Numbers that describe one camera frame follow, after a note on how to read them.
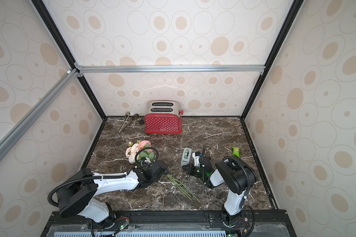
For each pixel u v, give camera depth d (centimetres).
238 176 49
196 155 87
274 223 73
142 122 116
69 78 84
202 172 74
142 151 73
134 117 117
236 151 99
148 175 65
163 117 97
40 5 67
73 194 43
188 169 87
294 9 69
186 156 92
